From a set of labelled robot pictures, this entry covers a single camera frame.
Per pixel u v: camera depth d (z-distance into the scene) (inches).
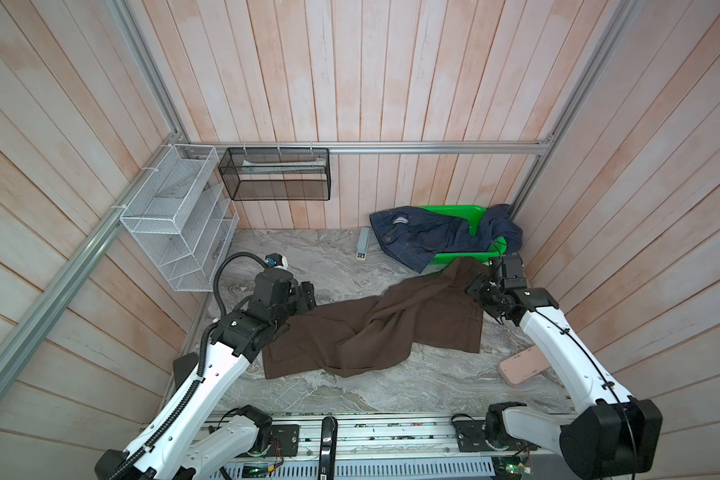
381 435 30.0
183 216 26.6
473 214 45.5
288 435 29.3
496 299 23.6
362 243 43.3
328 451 27.0
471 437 28.8
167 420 15.4
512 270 24.1
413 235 42.8
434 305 37.5
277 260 25.0
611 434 15.2
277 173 34.6
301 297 25.2
